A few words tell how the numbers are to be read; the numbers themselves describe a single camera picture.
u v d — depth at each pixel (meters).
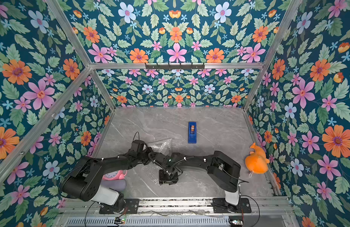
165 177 0.70
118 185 0.78
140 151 0.75
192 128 0.99
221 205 0.72
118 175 0.82
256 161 0.81
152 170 0.86
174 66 0.92
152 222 0.77
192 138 0.95
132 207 0.73
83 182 0.45
